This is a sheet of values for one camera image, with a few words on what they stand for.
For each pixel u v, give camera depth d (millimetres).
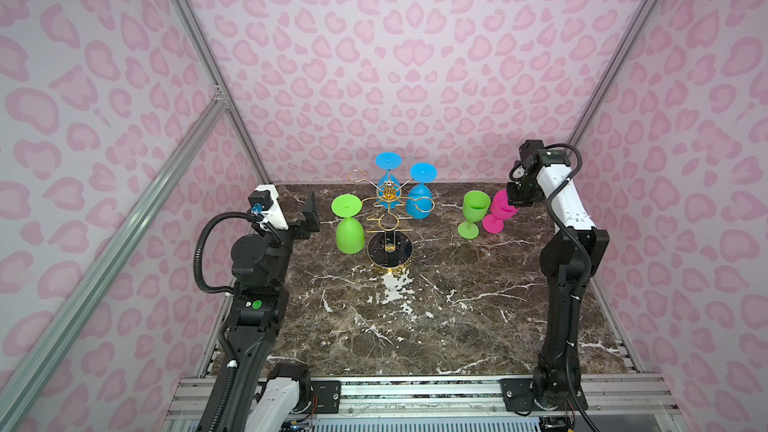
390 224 1068
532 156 718
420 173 819
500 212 927
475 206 933
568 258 596
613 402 729
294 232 589
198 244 407
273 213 548
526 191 824
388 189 777
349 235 801
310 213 587
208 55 839
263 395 578
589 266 552
